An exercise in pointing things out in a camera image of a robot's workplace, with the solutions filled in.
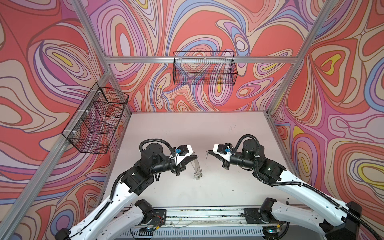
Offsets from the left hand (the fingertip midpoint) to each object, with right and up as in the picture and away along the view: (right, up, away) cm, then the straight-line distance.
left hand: (196, 156), depth 62 cm
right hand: (+7, 0, +5) cm, 8 cm away
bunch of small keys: (+1, -9, +6) cm, 11 cm away
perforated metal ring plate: (0, -4, +2) cm, 5 cm away
